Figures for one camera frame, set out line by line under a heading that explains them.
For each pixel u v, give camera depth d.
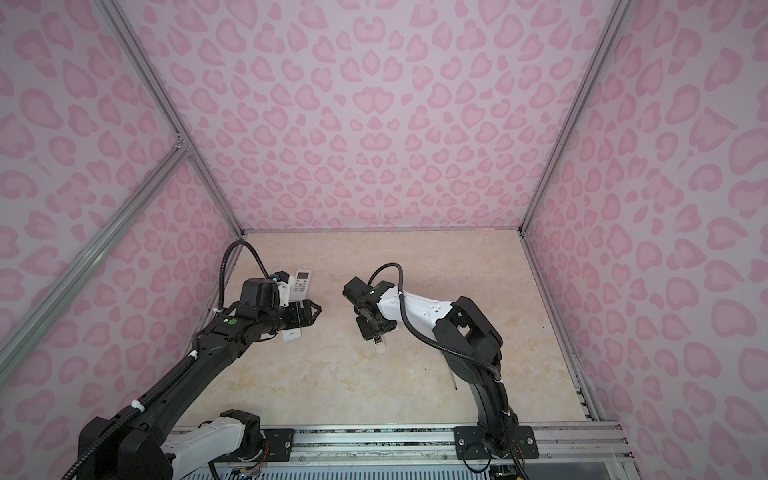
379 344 0.88
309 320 0.73
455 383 0.83
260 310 0.63
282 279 0.74
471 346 0.50
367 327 0.80
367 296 0.68
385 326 0.77
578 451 0.72
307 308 0.74
